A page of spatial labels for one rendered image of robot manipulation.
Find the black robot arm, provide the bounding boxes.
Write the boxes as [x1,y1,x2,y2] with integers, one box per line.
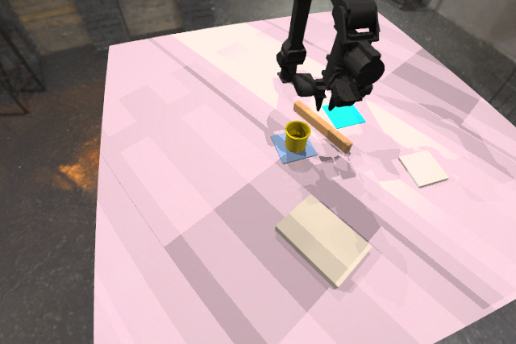
[277,0,385,108]

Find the cream flat rectangular pad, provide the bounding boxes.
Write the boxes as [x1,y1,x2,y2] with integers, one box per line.
[398,150,449,188]

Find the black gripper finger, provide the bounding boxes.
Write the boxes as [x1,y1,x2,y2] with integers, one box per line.
[328,95,335,111]
[313,94,327,112]

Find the light wooden plank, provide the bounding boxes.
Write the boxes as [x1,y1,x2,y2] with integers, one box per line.
[293,100,353,154]

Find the cream flat rectangular block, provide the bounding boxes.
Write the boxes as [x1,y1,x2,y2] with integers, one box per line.
[275,194,372,290]

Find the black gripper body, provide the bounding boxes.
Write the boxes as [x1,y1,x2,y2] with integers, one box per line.
[293,54,349,97]

